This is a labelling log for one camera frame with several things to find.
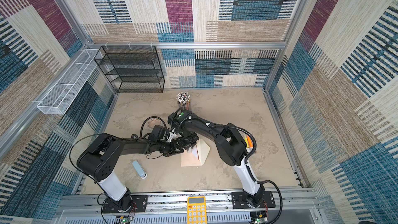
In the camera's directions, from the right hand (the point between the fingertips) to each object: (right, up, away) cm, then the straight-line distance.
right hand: (190, 149), depth 84 cm
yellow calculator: (+4, -24, -13) cm, 27 cm away
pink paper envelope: (-1, -6, +3) cm, 7 cm away
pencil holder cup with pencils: (-5, +27, +7) cm, 28 cm away
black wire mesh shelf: (-42, +48, +24) cm, 68 cm away
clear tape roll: (-25, +13, +18) cm, 33 cm away
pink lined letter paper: (+2, -3, +5) cm, 6 cm away
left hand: (-4, -1, +4) cm, 6 cm away
